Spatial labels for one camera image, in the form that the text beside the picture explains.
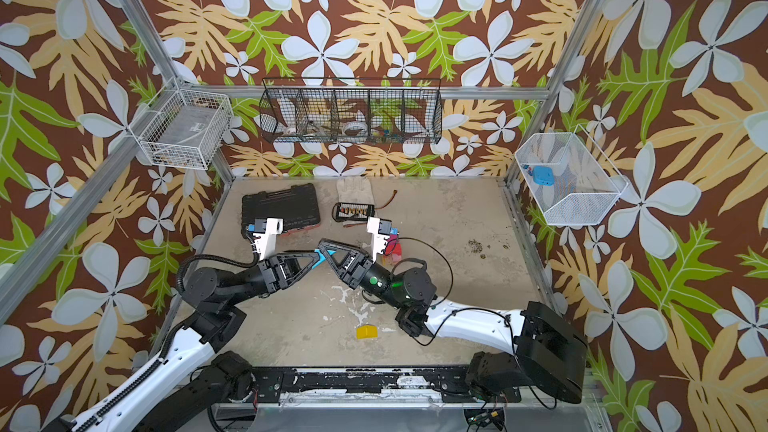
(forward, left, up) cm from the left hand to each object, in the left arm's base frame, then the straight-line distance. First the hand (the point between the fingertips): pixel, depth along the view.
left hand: (316, 259), depth 55 cm
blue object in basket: (+34, -60, -11) cm, 70 cm away
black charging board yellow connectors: (+39, +1, -35) cm, 52 cm away
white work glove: (+50, -3, -36) cm, 62 cm away
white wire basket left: (+45, +46, -4) cm, 65 cm away
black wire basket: (+59, -3, -6) cm, 60 cm away
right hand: (+1, -1, +1) cm, 2 cm away
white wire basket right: (+31, -66, -9) cm, 73 cm away
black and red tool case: (+40, +18, -34) cm, 56 cm away
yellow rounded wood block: (-3, -9, -35) cm, 36 cm away
